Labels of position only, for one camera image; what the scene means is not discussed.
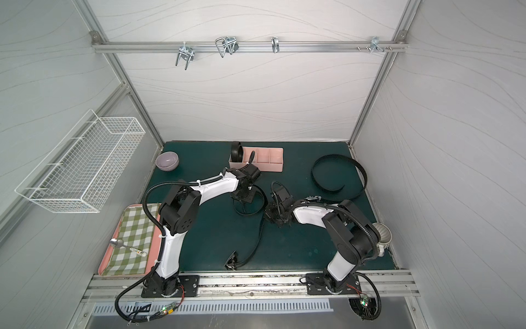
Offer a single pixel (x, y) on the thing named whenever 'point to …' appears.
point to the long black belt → (237, 152)
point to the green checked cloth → (136, 232)
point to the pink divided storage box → (268, 159)
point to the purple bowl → (167, 161)
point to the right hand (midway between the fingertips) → (262, 214)
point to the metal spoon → (119, 243)
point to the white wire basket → (79, 177)
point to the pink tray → (154, 253)
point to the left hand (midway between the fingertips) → (248, 199)
